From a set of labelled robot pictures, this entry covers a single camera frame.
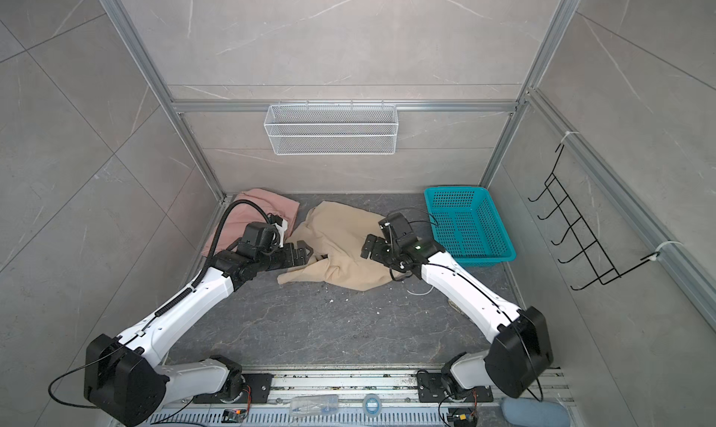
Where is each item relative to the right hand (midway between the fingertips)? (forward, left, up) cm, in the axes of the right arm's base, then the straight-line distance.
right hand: (373, 250), depth 82 cm
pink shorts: (+21, +52, -12) cm, 58 cm away
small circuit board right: (-40, -22, -18) cm, 49 cm away
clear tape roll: (-37, +2, -17) cm, 41 cm away
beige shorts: (+17, +13, -14) cm, 25 cm away
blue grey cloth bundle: (-39, -39, -16) cm, 58 cm away
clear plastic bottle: (-37, +17, -15) cm, 43 cm away
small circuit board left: (-39, +38, -18) cm, 57 cm away
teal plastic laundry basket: (+22, -40, -18) cm, 49 cm away
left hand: (+1, +21, +2) cm, 22 cm away
